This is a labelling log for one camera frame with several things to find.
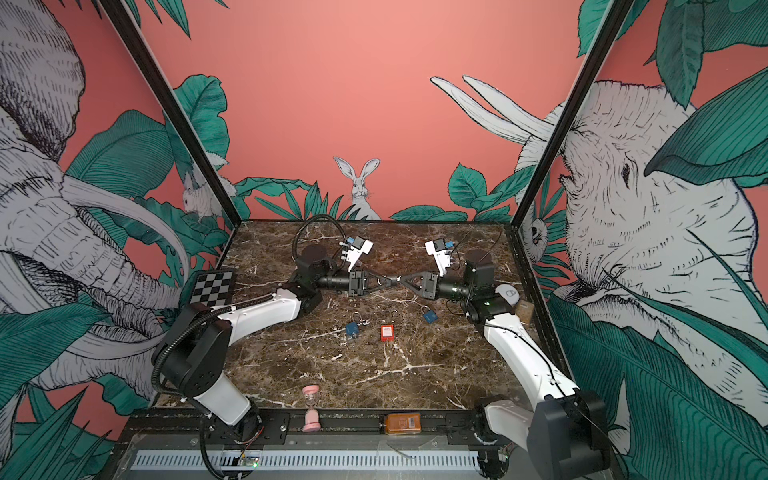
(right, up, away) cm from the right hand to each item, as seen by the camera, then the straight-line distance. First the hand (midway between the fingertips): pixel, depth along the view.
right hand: (401, 282), depth 71 cm
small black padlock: (-1, +1, +2) cm, 2 cm away
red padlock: (-4, -18, +19) cm, 27 cm away
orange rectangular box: (0, -35, +1) cm, 35 cm away
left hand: (-3, -1, 0) cm, 3 cm away
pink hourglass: (-23, -36, +3) cm, 42 cm away
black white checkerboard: (-62, -5, +26) cm, 67 cm away
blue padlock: (-15, -17, +20) cm, 30 cm away
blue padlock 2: (+10, -14, +24) cm, 30 cm away
